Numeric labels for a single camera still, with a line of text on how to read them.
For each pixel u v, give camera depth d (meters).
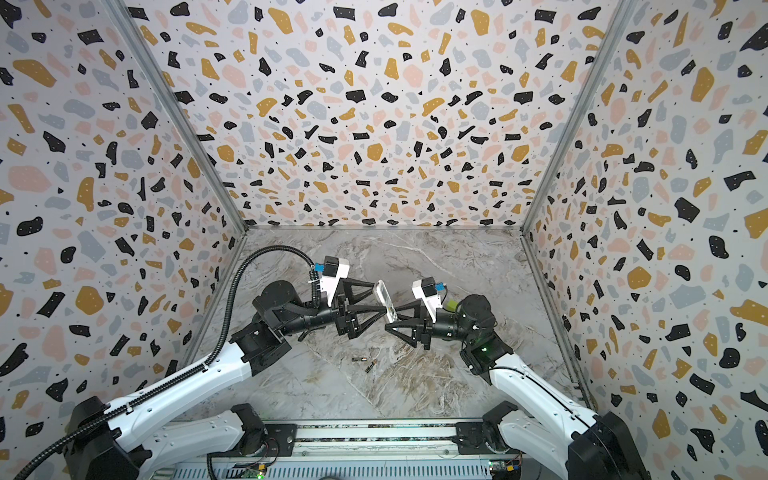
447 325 0.63
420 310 0.65
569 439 0.42
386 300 0.63
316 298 0.55
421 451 0.73
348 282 0.64
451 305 0.63
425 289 0.61
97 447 0.38
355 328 0.56
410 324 0.62
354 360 0.87
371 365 0.87
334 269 0.56
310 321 0.57
